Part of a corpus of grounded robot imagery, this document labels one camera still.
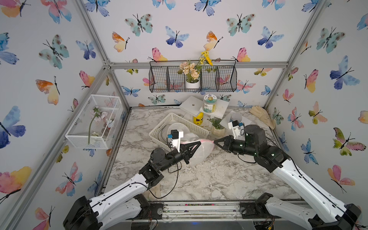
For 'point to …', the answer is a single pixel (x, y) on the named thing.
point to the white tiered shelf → (195, 106)
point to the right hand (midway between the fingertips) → (215, 141)
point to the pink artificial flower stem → (96, 113)
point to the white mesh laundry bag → (203, 151)
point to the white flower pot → (196, 85)
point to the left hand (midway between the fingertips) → (199, 143)
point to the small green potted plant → (217, 129)
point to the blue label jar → (235, 116)
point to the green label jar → (210, 103)
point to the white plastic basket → (174, 121)
